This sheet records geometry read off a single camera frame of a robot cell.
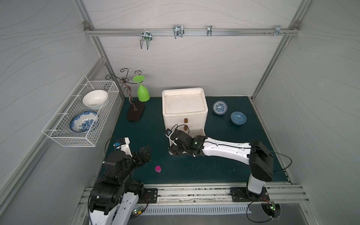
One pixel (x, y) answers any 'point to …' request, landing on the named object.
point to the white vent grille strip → (159, 210)
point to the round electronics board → (272, 210)
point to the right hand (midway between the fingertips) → (175, 140)
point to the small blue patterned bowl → (220, 107)
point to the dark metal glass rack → (133, 114)
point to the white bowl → (95, 99)
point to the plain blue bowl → (238, 117)
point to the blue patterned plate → (84, 121)
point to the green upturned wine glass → (143, 94)
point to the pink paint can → (158, 168)
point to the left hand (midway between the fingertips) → (144, 149)
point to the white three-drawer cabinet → (184, 109)
